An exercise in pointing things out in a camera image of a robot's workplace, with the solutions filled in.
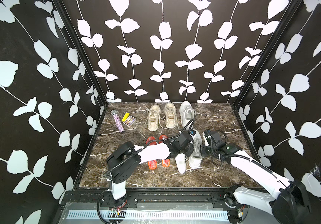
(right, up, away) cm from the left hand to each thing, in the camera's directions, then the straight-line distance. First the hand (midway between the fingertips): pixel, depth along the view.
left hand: (193, 144), depth 85 cm
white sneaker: (0, +20, +19) cm, 27 cm away
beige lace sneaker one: (-25, +20, +19) cm, 37 cm away
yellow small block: (-49, +19, +26) cm, 58 cm away
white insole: (-7, -12, +3) cm, 14 cm away
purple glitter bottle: (-54, +13, +19) cm, 59 cm away
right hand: (+4, -1, -2) cm, 5 cm away
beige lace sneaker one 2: (-13, +19, +22) cm, 32 cm away
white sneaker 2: (0, -8, -5) cm, 9 cm away
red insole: (-17, -12, +1) cm, 21 cm away
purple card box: (-45, +14, +22) cm, 52 cm away
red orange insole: (-26, -13, +1) cm, 29 cm away
